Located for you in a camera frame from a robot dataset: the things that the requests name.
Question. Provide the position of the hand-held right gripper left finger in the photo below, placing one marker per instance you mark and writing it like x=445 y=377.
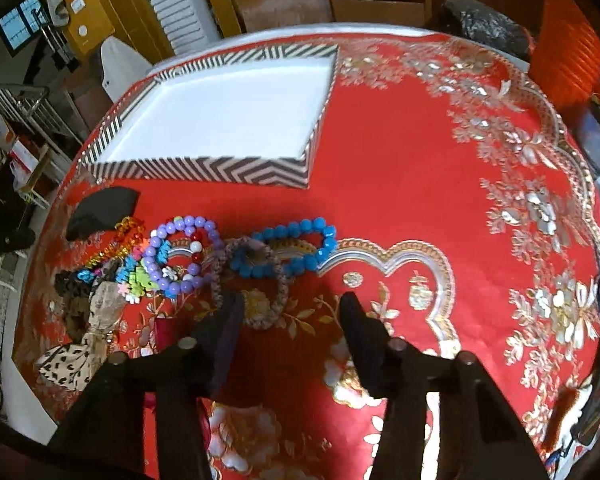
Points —
x=225 y=345

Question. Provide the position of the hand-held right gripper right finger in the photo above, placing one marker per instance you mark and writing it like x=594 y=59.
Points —
x=362 y=345

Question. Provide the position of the shiny red hair bow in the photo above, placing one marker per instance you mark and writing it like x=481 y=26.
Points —
x=165 y=332

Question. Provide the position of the brown leopard scrunchie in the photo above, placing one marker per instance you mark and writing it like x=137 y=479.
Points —
x=70 y=287

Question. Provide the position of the black hair bow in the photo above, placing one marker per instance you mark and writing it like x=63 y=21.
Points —
x=100 y=210

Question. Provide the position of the striped tray box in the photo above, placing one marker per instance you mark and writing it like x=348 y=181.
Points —
x=220 y=110

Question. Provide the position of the cream leopard print bow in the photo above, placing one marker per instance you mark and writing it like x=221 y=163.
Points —
x=62 y=367

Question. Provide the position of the red floral tablecloth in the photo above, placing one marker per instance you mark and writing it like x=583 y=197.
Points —
x=405 y=185

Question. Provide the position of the metal rack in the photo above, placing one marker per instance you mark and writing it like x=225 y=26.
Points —
x=40 y=120

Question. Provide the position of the white ironing board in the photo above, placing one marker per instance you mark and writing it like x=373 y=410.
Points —
x=122 y=65

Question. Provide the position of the black plastic bag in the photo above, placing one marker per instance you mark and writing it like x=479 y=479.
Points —
x=485 y=25

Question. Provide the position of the white louvred door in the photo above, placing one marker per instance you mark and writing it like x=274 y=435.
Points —
x=175 y=0

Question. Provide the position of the orange slatted chair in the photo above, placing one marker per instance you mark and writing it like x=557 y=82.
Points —
x=565 y=50

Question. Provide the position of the window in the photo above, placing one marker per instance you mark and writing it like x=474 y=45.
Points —
x=20 y=22

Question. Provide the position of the white light switch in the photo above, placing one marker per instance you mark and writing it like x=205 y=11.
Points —
x=78 y=4

